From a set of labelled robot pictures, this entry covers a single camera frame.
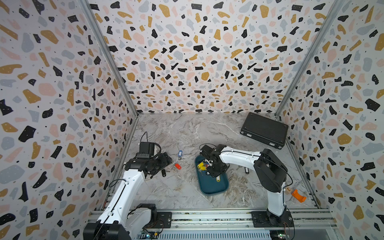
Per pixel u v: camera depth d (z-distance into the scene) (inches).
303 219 29.9
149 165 25.5
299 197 31.9
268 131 41.1
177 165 36.9
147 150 24.5
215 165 30.8
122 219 15.8
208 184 33.5
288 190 32.1
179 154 38.5
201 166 35.7
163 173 35.4
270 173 19.7
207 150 29.4
